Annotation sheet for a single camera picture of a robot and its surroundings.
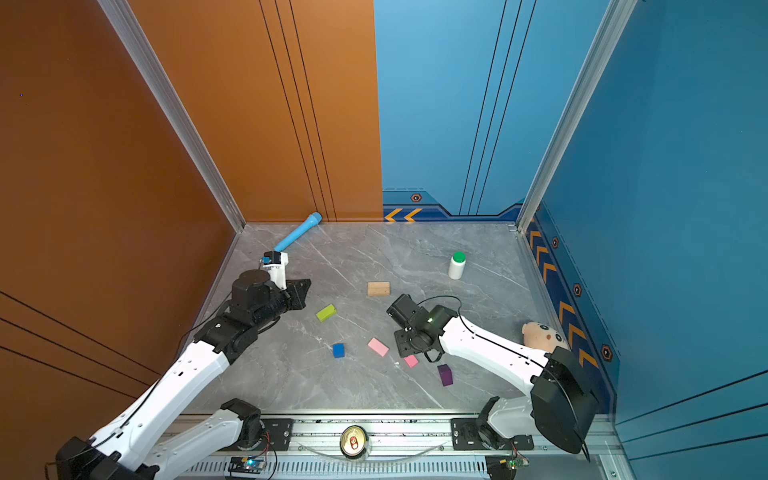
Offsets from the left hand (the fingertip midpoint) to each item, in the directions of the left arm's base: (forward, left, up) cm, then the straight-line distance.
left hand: (310, 279), depth 77 cm
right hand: (-11, -25, -15) cm, 31 cm away
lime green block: (+2, -1, -21) cm, 21 cm away
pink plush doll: (-9, -62, -13) cm, 64 cm away
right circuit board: (-37, -51, -21) cm, 66 cm away
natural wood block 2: (+9, -17, -21) cm, 29 cm away
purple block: (-17, -37, -21) cm, 45 cm away
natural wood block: (+13, -19, -22) cm, 32 cm away
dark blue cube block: (-10, -6, -22) cm, 25 cm away
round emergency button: (-34, -14, -11) cm, 38 cm away
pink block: (-13, -27, -21) cm, 37 cm away
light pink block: (-9, -17, -21) cm, 29 cm away
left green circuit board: (-38, +13, -24) cm, 46 cm away
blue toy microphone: (+39, +14, -20) cm, 46 cm away
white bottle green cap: (+16, -43, -14) cm, 48 cm away
